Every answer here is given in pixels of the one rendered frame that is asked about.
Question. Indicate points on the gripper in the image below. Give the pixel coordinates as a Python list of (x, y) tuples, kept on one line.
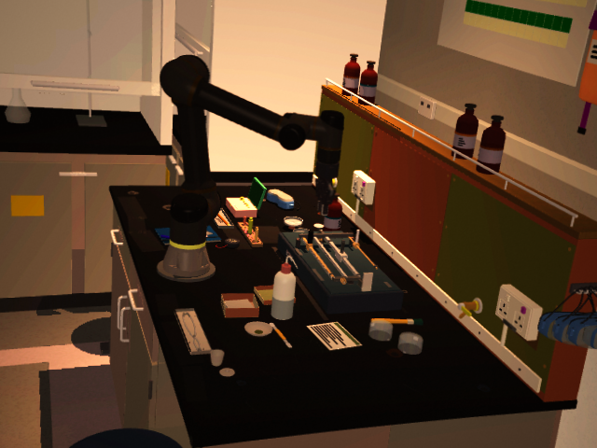
[(326, 181)]

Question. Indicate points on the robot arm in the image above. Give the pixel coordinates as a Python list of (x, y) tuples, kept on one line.
[(242, 105)]

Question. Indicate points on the round white balance pan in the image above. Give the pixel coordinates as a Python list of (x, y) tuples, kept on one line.
[(293, 221)]

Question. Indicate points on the silver balance beams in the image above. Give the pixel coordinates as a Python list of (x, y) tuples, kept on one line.
[(329, 259)]

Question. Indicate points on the silver beam rider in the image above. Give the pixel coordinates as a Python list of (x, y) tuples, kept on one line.
[(342, 256)]

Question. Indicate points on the brass beam rider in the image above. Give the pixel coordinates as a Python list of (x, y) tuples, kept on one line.
[(344, 280)]

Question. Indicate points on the cream mass set box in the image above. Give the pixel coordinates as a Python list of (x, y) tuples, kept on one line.
[(240, 205)]

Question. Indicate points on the white balance pointer plate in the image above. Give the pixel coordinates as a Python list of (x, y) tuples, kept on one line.
[(367, 282)]

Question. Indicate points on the small clear beaker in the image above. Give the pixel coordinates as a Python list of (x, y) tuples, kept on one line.
[(217, 358)]

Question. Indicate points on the small brown reagent bottle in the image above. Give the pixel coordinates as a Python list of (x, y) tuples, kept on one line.
[(333, 217)]

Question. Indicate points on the white double socket box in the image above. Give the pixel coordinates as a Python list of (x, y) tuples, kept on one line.
[(364, 187), (517, 312)]

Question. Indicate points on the blue and white case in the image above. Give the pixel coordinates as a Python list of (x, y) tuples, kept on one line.
[(281, 198)]

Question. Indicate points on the green box lid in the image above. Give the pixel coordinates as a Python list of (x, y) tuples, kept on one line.
[(257, 192)]

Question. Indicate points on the wooden block with masses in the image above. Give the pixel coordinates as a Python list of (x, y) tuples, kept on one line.
[(249, 233)]

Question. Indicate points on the white wash bottle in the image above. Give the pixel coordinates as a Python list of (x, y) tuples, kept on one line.
[(283, 294)]

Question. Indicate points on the small black round dish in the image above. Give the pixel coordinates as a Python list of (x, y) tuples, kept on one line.
[(231, 242)]

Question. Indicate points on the orange box lid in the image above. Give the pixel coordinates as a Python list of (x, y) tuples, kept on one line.
[(262, 294)]

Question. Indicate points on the large brown reagent bottle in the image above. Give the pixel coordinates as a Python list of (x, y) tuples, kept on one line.
[(369, 83), (492, 147), (465, 133), (351, 74)]

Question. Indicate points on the white printed card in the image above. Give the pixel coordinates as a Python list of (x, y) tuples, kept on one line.
[(334, 336)]

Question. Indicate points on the orange open box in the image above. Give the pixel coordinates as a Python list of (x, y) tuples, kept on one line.
[(239, 305)]

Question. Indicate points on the orange and white brush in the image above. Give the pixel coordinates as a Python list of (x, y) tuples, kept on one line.
[(396, 321)]

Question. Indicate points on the clear glass jar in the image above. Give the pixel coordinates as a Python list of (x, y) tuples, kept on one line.
[(381, 330), (410, 343)]

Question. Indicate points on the orange and green reagent shelf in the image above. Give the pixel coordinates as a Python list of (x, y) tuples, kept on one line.
[(466, 224)]

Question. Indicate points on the white watch glass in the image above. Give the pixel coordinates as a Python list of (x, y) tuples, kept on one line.
[(258, 329)]

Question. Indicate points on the blue notebook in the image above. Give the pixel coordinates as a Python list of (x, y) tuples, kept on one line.
[(163, 234)]

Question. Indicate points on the yellow gas tap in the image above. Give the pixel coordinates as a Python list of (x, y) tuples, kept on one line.
[(470, 308)]

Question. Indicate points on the clear safety glasses case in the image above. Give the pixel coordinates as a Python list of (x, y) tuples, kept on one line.
[(192, 331)]

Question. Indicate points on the small white disc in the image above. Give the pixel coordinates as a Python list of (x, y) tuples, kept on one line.
[(227, 372)]

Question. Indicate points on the beige bench cabinet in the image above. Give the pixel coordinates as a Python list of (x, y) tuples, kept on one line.
[(135, 336)]

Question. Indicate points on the grey retort stand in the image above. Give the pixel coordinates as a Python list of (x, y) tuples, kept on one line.
[(90, 119)]

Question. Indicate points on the dark blue stool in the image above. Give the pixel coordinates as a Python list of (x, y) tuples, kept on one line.
[(128, 439)]

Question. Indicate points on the clear conical flask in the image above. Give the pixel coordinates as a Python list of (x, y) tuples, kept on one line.
[(17, 111)]

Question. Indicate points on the white wall socket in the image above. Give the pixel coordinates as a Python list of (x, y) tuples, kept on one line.
[(426, 107)]

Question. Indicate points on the white wall poster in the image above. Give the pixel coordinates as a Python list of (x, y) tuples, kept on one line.
[(508, 42)]

